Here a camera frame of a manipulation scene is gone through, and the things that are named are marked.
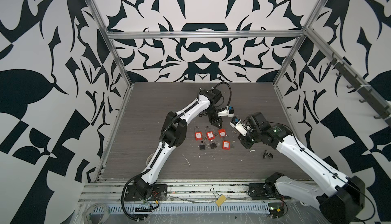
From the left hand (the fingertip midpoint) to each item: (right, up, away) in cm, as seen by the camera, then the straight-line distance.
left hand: (221, 123), depth 91 cm
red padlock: (+1, -5, -1) cm, 5 cm away
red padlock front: (+2, -11, -1) cm, 11 cm away
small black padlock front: (-5, -12, -1) cm, 13 cm away
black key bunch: (+26, -16, -6) cm, 31 cm away
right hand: (+8, -4, -12) cm, 15 cm away
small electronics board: (+22, -36, -20) cm, 47 cm away
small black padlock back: (-11, -13, -1) cm, 17 cm away
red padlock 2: (-13, -7, +1) cm, 15 cm away
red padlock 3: (-6, -7, +1) cm, 9 cm away
